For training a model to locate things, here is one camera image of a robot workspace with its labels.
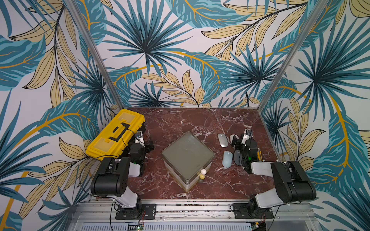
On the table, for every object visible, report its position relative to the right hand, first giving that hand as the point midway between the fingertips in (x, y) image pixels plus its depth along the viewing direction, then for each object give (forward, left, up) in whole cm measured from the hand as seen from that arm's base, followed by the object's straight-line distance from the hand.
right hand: (243, 137), depth 92 cm
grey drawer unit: (-19, +38, +12) cm, 44 cm away
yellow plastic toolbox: (-6, +78, +9) cm, 78 cm away
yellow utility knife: (-9, -10, -8) cm, 16 cm away
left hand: (+1, +64, -2) cm, 64 cm away
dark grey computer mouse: (-11, +4, -6) cm, 13 cm away
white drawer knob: (-25, +29, +9) cm, 39 cm away
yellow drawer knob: (-25, +29, +2) cm, 38 cm away
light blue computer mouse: (-12, +11, -7) cm, 18 cm away
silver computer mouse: (+3, +10, -8) cm, 14 cm away
